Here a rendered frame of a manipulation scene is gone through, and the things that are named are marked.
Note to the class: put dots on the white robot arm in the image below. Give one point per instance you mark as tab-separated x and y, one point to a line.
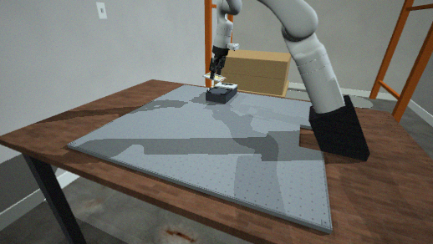
299	23

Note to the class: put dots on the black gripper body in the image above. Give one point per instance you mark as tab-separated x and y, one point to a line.
219	53

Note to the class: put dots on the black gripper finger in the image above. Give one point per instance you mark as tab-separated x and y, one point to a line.
213	68
219	70

